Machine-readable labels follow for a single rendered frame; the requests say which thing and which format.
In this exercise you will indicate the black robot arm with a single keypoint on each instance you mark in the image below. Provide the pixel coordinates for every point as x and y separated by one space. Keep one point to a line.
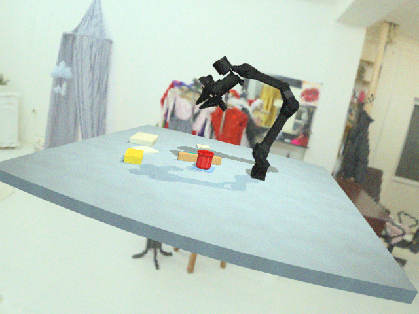
289 107

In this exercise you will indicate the red translucent cup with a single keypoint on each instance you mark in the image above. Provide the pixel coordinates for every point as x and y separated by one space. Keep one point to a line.
204 159

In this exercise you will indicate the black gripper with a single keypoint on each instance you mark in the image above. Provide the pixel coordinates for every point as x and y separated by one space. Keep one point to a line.
220 89

